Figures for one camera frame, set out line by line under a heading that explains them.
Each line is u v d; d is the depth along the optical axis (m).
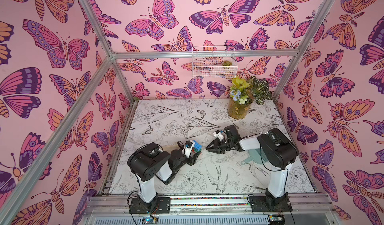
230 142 0.80
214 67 1.06
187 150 0.79
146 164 0.49
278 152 0.52
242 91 0.97
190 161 0.80
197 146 0.84
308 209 0.74
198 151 0.85
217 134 0.93
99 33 0.82
